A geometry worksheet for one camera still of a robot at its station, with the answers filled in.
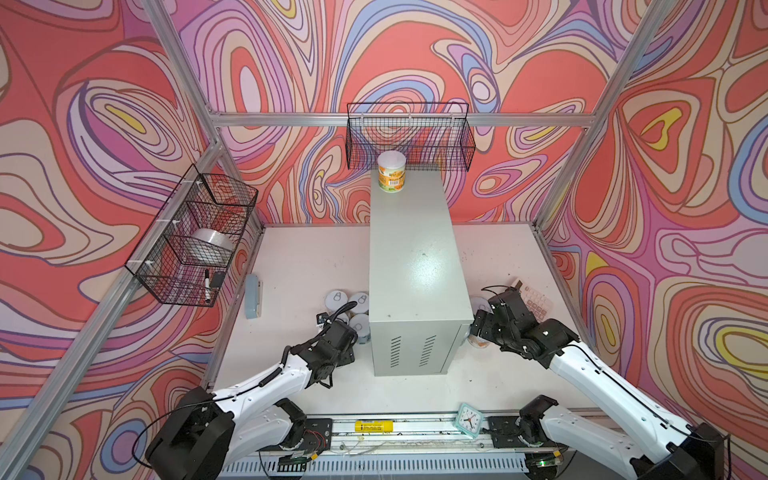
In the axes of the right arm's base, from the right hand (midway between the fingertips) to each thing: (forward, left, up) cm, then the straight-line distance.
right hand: (487, 333), depth 80 cm
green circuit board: (-26, +52, -12) cm, 60 cm away
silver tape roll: (+16, +70, +23) cm, 75 cm away
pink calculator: (+13, -23, -9) cm, 28 cm away
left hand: (+1, +40, -9) cm, 41 cm away
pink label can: (-4, +9, +24) cm, 26 cm away
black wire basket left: (+16, +80, +17) cm, 83 cm away
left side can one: (+15, +44, -4) cm, 46 cm away
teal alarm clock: (-19, +7, -9) cm, 22 cm away
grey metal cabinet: (-6, +21, +24) cm, 33 cm away
